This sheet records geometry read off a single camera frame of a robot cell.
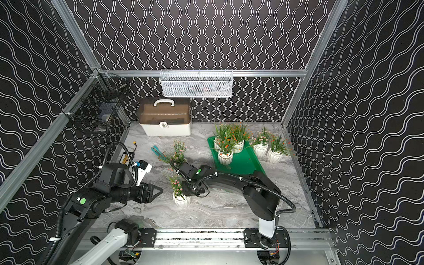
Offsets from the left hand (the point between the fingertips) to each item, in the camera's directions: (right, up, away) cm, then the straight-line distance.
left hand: (156, 187), depth 66 cm
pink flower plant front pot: (+7, -10, +12) cm, 17 cm away
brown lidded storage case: (-8, +33, +39) cm, 52 cm away
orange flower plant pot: (+38, +14, +34) cm, 53 cm away
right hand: (+9, -8, +17) cm, 21 cm away
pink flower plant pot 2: (+50, +18, +32) cm, 62 cm away
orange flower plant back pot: (+30, +16, +23) cm, 41 cm away
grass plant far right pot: (+61, +15, +30) cm, 70 cm away
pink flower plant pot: (+3, +10, +24) cm, 26 cm away
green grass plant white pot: (+29, +26, +34) cm, 52 cm away
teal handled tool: (-12, +11, +39) cm, 42 cm away
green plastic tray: (+41, +5, +35) cm, 54 cm away
